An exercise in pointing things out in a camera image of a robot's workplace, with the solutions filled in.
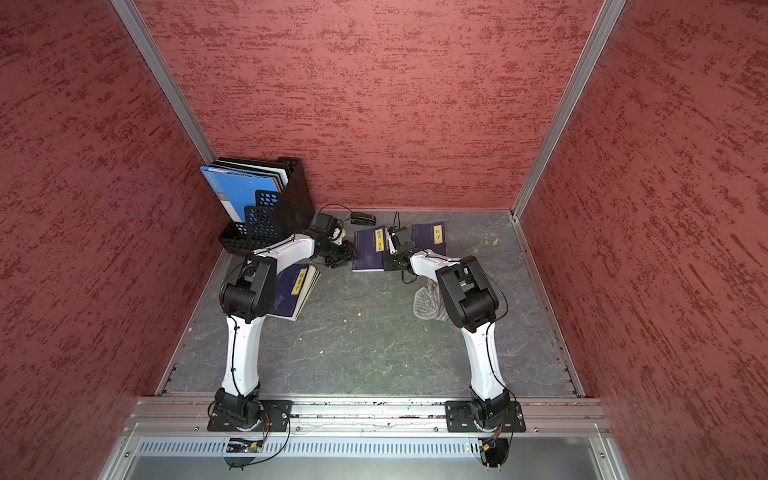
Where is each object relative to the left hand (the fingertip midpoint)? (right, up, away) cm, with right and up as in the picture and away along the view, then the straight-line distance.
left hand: (355, 262), depth 103 cm
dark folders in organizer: (-23, +30, -12) cm, 39 cm away
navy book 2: (+5, +4, +4) cm, 7 cm away
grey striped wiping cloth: (+25, -12, -9) cm, 29 cm away
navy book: (-18, -7, -10) cm, 22 cm away
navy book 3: (+28, +9, +10) cm, 31 cm away
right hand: (+12, -1, +2) cm, 12 cm away
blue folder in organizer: (-35, +24, -13) cm, 44 cm away
